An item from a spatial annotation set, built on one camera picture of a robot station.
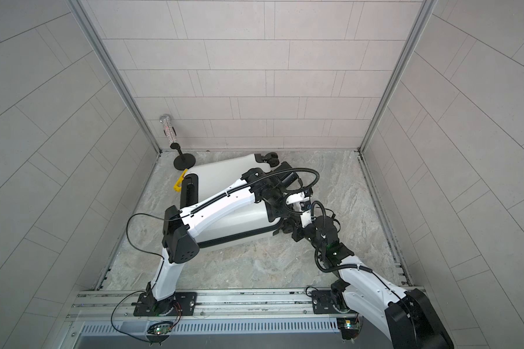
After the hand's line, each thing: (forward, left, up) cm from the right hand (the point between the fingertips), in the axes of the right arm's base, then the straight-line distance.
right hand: (289, 216), depth 82 cm
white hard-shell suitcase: (-6, +13, +8) cm, 17 cm away
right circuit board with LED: (-34, -16, -11) cm, 39 cm away
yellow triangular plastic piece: (+22, +50, -5) cm, 55 cm away
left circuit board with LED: (-31, +42, -5) cm, 53 cm away
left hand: (+1, -1, +5) cm, 5 cm away
